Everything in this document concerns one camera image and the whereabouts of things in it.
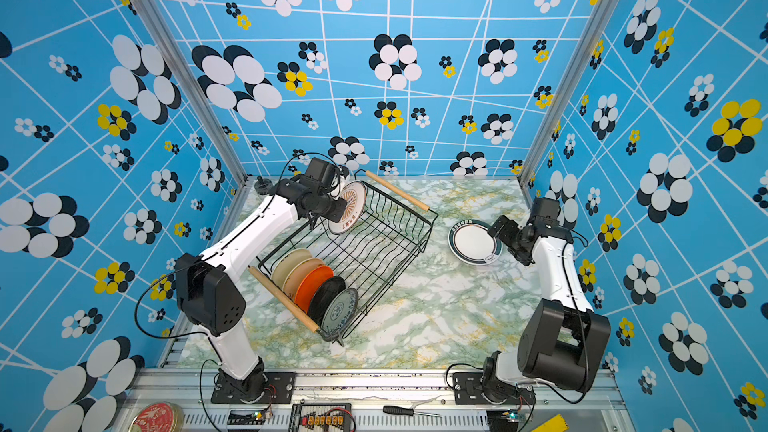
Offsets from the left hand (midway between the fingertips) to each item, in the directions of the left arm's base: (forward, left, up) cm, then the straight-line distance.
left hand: (340, 205), depth 87 cm
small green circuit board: (-50, +20, -21) cm, 57 cm away
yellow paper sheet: (-51, -53, -18) cm, 76 cm away
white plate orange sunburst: (+5, -4, 0) cm, 6 cm away
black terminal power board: (-50, +1, -17) cm, 53 cm away
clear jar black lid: (+16, +30, -9) cm, 36 cm away
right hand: (-8, -48, -5) cm, 49 cm away
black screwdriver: (-49, -18, -18) cm, 55 cm away
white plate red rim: (-2, -41, -17) cm, 45 cm away
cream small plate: (-16, +14, -5) cm, 22 cm away
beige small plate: (-19, +10, -5) cm, 22 cm away
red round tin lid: (-50, +38, -16) cm, 64 cm away
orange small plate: (-23, +6, -6) cm, 24 cm away
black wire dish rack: (+2, -15, -17) cm, 23 cm away
